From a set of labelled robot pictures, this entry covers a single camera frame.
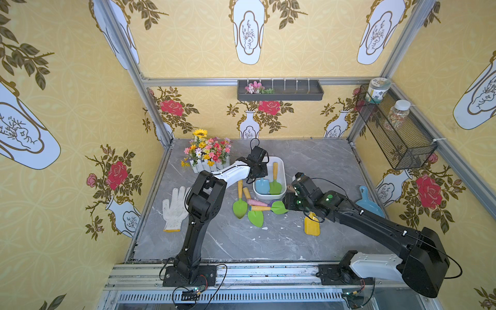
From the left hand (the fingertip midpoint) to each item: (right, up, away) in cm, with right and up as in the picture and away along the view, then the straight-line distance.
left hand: (257, 169), depth 102 cm
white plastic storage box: (+12, -4, -6) cm, 14 cm away
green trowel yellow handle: (+9, -9, -3) cm, 14 cm away
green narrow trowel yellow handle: (0, -21, -13) cm, 25 cm away
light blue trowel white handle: (+3, -8, -5) cm, 10 cm away
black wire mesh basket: (+62, +18, -17) cm, 67 cm away
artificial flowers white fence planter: (-26, +8, -8) cm, 28 cm away
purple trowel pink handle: (+1, -15, -12) cm, 19 cm away
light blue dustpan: (+53, -16, -10) cm, 56 cm away
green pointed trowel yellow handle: (-8, -17, -10) cm, 21 cm away
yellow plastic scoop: (+24, -23, -17) cm, 37 cm away
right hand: (+13, -11, -19) cm, 26 cm away
